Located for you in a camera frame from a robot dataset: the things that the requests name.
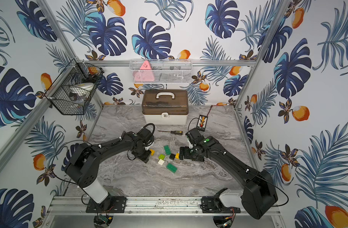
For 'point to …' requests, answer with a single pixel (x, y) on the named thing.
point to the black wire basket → (72, 92)
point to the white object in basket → (82, 87)
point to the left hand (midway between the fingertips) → (145, 156)
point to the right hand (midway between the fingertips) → (186, 156)
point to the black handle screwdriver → (177, 132)
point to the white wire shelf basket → (161, 71)
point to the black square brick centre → (172, 156)
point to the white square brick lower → (160, 161)
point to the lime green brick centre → (161, 156)
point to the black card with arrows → (202, 122)
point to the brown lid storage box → (165, 107)
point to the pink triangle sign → (144, 74)
